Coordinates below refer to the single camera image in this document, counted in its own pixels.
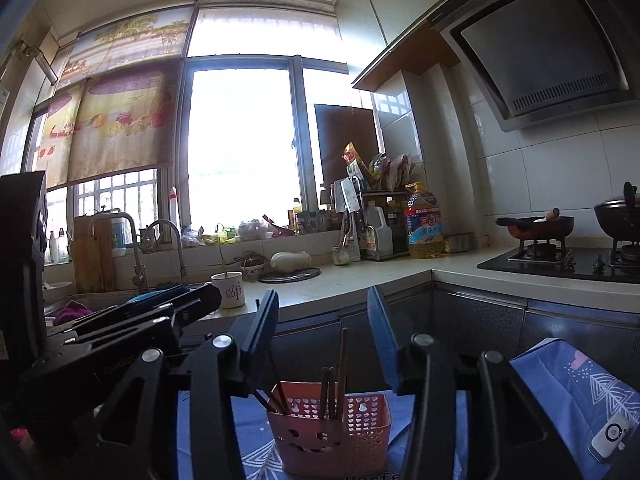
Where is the kitchen window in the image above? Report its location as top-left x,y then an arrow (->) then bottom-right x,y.
182,5 -> 351,235

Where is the curved steel faucet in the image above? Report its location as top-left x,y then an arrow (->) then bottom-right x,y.
146,219 -> 188,283

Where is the pink plastic utensil holder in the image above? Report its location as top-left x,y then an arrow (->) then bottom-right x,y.
265,381 -> 392,477

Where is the person's left forearm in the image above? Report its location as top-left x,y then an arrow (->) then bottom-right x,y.
9,426 -> 35,456

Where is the narrow fruit print blind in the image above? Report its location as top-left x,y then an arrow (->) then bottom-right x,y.
35,86 -> 84,191

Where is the black gas stove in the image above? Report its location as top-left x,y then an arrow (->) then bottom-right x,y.
476,237 -> 640,283

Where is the white square gadget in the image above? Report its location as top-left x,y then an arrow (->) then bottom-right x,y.
589,412 -> 632,461

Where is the black wok with lid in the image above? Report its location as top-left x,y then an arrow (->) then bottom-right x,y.
593,181 -> 640,241

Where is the steel wall pipe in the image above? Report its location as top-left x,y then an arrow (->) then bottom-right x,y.
12,40 -> 58,86

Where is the white plastic jug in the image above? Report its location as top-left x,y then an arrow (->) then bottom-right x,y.
365,201 -> 388,261

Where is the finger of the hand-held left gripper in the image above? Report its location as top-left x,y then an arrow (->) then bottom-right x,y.
47,287 -> 223,359
75,284 -> 194,322

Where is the wide fruit print blind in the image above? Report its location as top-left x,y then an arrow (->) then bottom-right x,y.
67,67 -> 181,184

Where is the white enamel mug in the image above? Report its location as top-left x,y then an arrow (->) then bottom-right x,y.
210,271 -> 247,310

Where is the white tub blue label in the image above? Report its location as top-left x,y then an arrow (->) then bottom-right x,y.
110,216 -> 129,256

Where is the brown cardboard sheet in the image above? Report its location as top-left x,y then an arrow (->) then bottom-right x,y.
313,103 -> 382,187

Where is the magenta cloth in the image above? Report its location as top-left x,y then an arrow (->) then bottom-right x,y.
52,300 -> 95,327

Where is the knife rack with cleavers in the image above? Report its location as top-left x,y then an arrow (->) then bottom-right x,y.
331,176 -> 367,267

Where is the pile of snack packets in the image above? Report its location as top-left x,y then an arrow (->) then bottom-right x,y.
342,141 -> 426,192

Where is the red frying pan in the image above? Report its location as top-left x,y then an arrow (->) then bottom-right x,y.
495,208 -> 576,240

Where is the white lumpy bundle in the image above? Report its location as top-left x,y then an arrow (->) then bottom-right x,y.
270,251 -> 312,273

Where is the steel range hood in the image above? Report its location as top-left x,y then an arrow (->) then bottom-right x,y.
430,0 -> 632,133

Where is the purple vegetable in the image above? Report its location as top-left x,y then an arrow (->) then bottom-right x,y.
262,214 -> 297,237

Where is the blue printed tablecloth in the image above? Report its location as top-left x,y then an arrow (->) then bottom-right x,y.
172,337 -> 640,480

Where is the bag of garlic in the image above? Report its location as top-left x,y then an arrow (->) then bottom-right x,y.
236,218 -> 271,241

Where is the palm print window blind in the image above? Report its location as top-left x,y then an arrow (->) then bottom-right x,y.
55,7 -> 194,86

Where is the row of seasoning jars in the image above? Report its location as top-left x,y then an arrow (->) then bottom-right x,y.
286,199 -> 335,234

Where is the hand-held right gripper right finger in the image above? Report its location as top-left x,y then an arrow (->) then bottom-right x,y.
366,285 -> 551,480

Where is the yellow cooking oil bottle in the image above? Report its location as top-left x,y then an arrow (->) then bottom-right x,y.
404,181 -> 446,260

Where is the angular steel faucet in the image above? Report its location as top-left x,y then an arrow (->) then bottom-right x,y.
89,211 -> 149,291

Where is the bunch of wooden chopsticks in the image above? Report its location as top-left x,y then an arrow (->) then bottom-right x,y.
252,327 -> 349,420

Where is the white wall cabinet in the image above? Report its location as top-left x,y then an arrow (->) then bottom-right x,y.
332,0 -> 463,92

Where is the dark round mat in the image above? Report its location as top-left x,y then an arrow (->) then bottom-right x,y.
256,267 -> 322,285

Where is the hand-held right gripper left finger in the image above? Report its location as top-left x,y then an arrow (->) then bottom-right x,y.
95,287 -> 281,480

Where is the wooden cutting board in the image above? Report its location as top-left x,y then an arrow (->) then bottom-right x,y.
73,215 -> 117,294

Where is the kitchen counter with cabinets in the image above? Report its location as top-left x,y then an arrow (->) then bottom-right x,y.
42,247 -> 640,396

